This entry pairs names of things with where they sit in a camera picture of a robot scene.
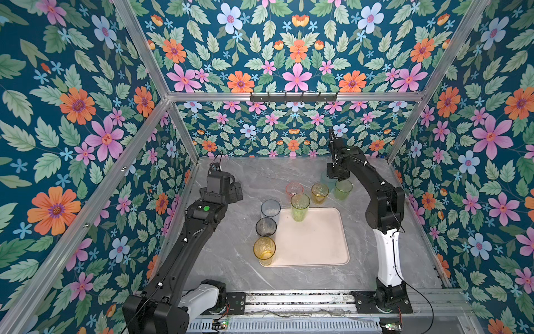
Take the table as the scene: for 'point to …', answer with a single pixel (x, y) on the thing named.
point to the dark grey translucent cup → (265, 227)
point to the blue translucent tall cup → (270, 208)
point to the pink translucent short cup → (294, 187)
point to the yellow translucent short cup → (319, 193)
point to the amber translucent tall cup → (264, 249)
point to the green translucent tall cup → (300, 203)
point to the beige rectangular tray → (320, 240)
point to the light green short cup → (342, 189)
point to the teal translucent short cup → (330, 182)
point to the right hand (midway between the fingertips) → (334, 173)
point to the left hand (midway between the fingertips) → (228, 182)
